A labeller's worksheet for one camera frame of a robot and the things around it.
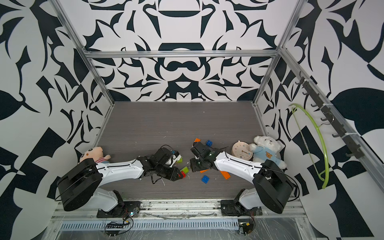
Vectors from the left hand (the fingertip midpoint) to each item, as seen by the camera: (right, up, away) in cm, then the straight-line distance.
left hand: (181, 173), depth 83 cm
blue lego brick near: (+13, -3, 0) cm, 13 cm away
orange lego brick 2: (+12, +3, -6) cm, 14 cm away
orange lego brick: (+9, +16, +16) cm, 24 cm away
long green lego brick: (+2, +1, +1) cm, 3 cm away
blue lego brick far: (+17, +14, +13) cm, 25 cm away
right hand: (+7, +4, +2) cm, 8 cm away
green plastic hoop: (+57, +5, -25) cm, 63 cm away
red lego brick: (+2, -1, 0) cm, 2 cm away
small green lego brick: (0, +6, +4) cm, 7 cm away
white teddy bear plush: (+48, +13, +4) cm, 50 cm away
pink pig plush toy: (-47, +11, +1) cm, 48 cm away
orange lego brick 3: (+25, -2, +2) cm, 25 cm away
